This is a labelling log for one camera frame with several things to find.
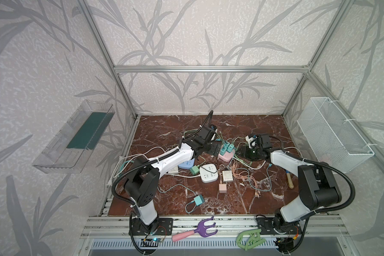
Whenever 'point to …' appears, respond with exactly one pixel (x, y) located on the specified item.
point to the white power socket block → (209, 173)
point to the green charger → (194, 170)
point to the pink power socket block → (227, 156)
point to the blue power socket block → (187, 165)
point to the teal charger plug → (199, 199)
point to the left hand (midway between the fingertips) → (215, 140)
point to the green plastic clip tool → (247, 239)
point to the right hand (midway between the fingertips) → (238, 148)
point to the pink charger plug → (222, 188)
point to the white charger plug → (228, 176)
